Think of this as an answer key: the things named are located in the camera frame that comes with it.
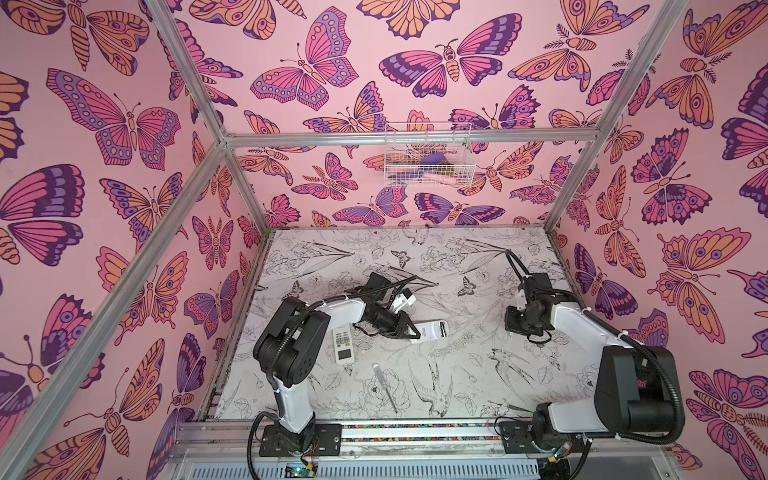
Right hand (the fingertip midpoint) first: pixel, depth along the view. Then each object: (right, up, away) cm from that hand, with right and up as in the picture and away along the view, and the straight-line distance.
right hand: (512, 322), depth 90 cm
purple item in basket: (-23, +51, +6) cm, 56 cm away
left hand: (-28, -3, -5) cm, 29 cm away
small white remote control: (-50, -7, -2) cm, 51 cm away
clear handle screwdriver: (-39, -15, -7) cm, 42 cm away
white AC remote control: (-22, -2, 0) cm, 22 cm away
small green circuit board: (-60, -32, -17) cm, 70 cm away
